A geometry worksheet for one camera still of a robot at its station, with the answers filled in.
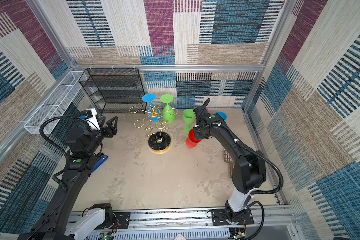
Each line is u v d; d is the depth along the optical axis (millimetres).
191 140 830
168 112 895
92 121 558
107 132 642
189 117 962
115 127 683
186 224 729
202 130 596
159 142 1012
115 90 1103
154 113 795
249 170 450
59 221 404
